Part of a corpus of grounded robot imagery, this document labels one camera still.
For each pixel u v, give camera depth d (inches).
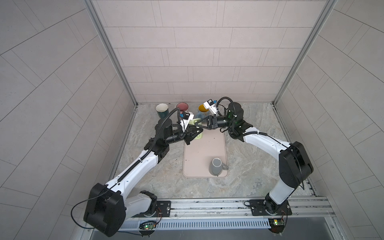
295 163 18.7
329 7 27.9
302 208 28.8
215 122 25.3
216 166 29.9
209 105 27.1
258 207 28.0
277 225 26.8
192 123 27.4
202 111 38.5
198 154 35.4
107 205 15.2
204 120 26.5
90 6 27.8
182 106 40.2
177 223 26.8
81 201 14.5
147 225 25.3
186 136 24.4
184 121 24.4
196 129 26.7
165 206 27.9
